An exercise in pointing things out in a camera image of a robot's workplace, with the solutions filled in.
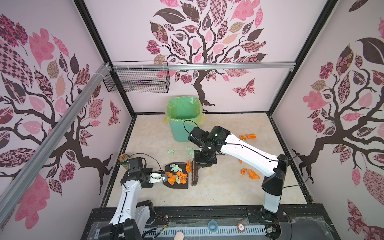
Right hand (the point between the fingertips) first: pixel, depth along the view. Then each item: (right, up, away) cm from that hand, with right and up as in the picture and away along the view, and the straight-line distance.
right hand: (197, 164), depth 71 cm
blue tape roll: (+8, -30, 0) cm, 31 cm away
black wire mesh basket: (-48, +57, +51) cm, 91 cm away
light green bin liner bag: (-8, +31, +30) cm, 45 cm away
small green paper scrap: (-17, +2, +26) cm, 31 cm away
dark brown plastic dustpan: (-11, -14, +12) cm, 22 cm away
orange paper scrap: (-5, -6, +17) cm, 18 cm away
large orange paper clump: (-14, -11, +13) cm, 23 cm away
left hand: (-28, -10, +14) cm, 33 cm away
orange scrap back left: (+33, +11, +34) cm, 49 cm away
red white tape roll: (+21, -30, 0) cm, 37 cm away
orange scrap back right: (+40, +12, +35) cm, 55 cm away
